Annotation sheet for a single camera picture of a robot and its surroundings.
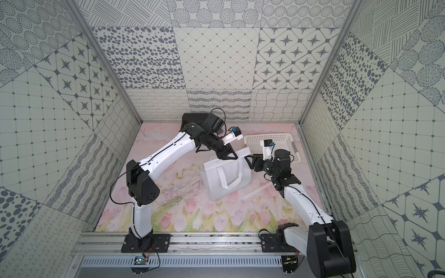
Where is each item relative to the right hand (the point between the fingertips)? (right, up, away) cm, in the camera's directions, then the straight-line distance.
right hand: (249, 157), depth 83 cm
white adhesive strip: (+5, -19, +7) cm, 21 cm away
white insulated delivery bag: (-13, -7, -10) cm, 18 cm away
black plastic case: (-34, +24, +35) cm, 54 cm away
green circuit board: (-48, -42, -12) cm, 65 cm away
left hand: (-7, +4, -5) cm, 9 cm away
